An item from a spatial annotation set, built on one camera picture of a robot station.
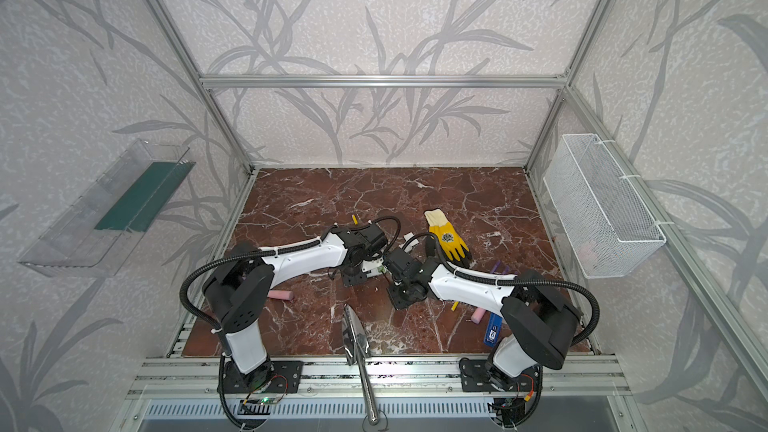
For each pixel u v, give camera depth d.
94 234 0.64
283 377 0.72
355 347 0.79
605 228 0.62
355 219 1.05
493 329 0.78
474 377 0.74
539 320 0.43
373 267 0.82
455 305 0.85
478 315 0.82
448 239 0.98
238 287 0.48
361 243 0.67
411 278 0.64
